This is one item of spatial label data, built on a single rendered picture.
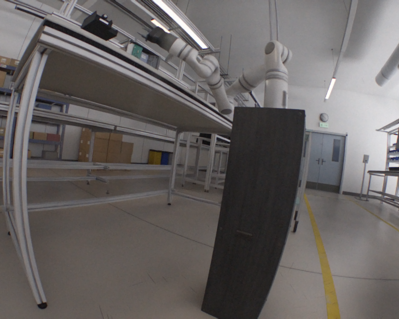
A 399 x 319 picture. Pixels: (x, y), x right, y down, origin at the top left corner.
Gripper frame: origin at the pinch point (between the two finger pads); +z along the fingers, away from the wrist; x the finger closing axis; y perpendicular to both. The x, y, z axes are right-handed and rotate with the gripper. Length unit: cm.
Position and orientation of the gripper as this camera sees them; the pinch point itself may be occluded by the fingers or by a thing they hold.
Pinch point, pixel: (139, 30)
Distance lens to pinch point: 92.7
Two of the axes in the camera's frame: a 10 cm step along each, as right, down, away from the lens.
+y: 3.6, -1.6, -9.2
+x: -4.5, 8.4, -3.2
